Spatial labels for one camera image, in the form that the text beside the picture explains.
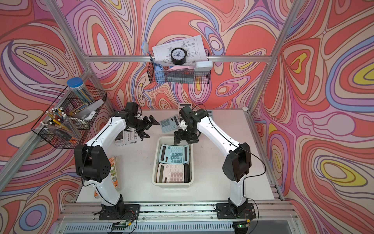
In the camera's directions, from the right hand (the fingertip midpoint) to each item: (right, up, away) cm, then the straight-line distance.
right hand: (182, 146), depth 79 cm
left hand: (-16, +10, +8) cm, 21 cm away
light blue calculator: (-11, +12, +29) cm, 33 cm away
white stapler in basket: (-47, +19, -8) cm, 51 cm away
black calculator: (+2, -14, -1) cm, 14 cm away
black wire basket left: (-61, +23, -2) cm, 65 cm away
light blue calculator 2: (-6, -6, +7) cm, 10 cm away
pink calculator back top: (-2, +28, +40) cm, 48 cm away
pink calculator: (-7, -14, -1) cm, 16 cm away
